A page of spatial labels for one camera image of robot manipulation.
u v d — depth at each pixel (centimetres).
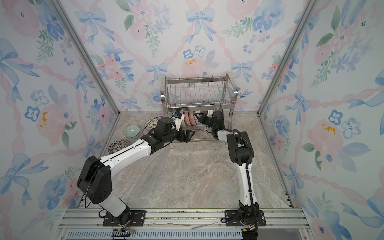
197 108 78
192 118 100
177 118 73
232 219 72
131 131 105
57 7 69
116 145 98
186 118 77
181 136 74
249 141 64
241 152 63
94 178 48
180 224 73
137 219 74
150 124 110
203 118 95
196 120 100
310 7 69
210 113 97
